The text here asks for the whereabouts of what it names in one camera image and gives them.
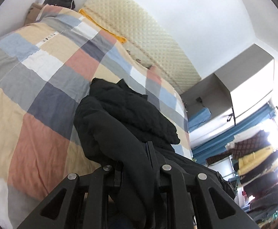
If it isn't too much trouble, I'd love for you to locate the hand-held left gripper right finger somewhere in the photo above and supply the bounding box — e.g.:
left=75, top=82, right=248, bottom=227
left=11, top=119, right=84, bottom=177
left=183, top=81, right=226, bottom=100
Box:
left=146, top=141, right=261, bottom=229

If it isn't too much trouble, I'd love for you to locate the blue curtain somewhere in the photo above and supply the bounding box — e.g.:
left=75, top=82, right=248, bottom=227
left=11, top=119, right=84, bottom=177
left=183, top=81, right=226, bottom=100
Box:
left=191, top=102, right=278, bottom=165

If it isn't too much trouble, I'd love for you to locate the yellow cloth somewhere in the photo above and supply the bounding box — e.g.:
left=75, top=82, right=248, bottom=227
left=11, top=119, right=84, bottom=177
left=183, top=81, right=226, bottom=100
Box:
left=78, top=9, right=128, bottom=44

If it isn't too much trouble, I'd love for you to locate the grey white wardrobe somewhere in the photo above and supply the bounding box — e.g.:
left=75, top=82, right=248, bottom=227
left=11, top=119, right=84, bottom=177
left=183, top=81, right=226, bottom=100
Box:
left=180, top=43, right=278, bottom=149

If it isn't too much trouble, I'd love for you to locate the grey hanging garment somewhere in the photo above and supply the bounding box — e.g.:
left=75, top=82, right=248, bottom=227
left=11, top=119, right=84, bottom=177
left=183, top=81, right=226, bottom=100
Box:
left=246, top=187, right=278, bottom=211

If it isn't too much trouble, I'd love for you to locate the dark patterned hanging garment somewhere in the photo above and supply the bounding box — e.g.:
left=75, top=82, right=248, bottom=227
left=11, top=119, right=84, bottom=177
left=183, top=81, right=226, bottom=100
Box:
left=205, top=130, right=273, bottom=165

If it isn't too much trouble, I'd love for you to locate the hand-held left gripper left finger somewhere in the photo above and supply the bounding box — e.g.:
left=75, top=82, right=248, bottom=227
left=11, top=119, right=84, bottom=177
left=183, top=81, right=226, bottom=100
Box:
left=17, top=162, right=123, bottom=229

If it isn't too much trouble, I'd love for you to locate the checkered patchwork quilt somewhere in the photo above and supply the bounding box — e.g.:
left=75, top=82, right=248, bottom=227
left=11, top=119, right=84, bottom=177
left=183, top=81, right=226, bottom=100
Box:
left=0, top=4, right=193, bottom=229

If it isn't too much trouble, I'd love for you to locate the black bag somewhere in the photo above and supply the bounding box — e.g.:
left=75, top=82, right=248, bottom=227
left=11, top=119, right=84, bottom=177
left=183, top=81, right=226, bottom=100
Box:
left=45, top=0, right=76, bottom=10

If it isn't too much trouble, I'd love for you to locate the black puffer jacket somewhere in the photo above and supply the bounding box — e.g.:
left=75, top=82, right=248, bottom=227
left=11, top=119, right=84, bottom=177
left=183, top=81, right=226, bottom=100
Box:
left=73, top=77, right=223, bottom=229

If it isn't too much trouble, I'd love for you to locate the cream quilted headboard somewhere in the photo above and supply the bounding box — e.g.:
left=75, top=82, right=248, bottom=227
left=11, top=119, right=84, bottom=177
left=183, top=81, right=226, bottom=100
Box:
left=83, top=0, right=203, bottom=95

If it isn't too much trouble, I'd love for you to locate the cardboard box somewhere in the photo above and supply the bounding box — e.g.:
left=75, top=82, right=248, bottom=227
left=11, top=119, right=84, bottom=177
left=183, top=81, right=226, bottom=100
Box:
left=23, top=3, right=46, bottom=27

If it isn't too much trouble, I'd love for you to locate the black hanging garment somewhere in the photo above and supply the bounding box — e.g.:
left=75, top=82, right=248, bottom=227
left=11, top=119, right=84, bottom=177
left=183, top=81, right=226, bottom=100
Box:
left=239, top=157, right=278, bottom=190

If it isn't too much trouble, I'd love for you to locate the floral print pillow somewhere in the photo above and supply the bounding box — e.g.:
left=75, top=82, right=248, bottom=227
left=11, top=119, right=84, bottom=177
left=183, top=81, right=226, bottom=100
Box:
left=126, top=43, right=164, bottom=73

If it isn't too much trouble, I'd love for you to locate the yellow hanging garment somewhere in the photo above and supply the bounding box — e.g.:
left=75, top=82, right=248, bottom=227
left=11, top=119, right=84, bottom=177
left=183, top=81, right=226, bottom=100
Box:
left=238, top=146, right=275, bottom=176

